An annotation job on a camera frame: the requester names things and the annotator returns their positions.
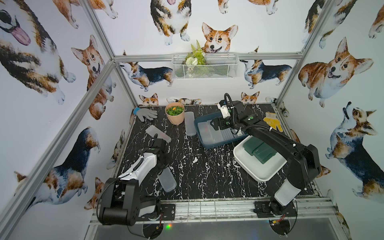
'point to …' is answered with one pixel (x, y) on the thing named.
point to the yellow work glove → (270, 118)
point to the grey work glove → (147, 113)
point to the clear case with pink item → (153, 130)
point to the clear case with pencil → (216, 134)
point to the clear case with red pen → (206, 133)
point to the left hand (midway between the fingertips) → (167, 163)
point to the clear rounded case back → (190, 126)
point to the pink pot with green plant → (175, 112)
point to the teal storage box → (228, 134)
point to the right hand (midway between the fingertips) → (214, 120)
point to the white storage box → (253, 168)
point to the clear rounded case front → (167, 180)
